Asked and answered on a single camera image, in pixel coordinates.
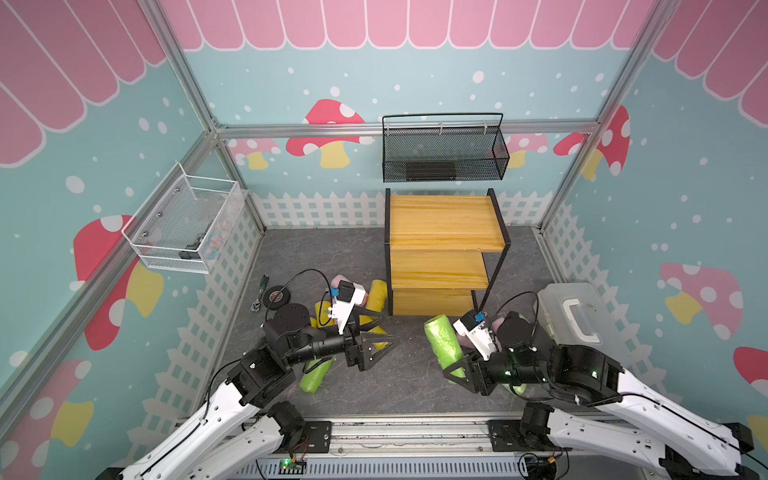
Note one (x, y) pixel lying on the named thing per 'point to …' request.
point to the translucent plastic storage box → (576, 313)
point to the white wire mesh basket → (172, 231)
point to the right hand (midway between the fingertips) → (450, 372)
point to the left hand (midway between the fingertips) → (391, 336)
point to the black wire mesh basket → (443, 147)
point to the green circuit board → (291, 467)
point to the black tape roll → (276, 297)
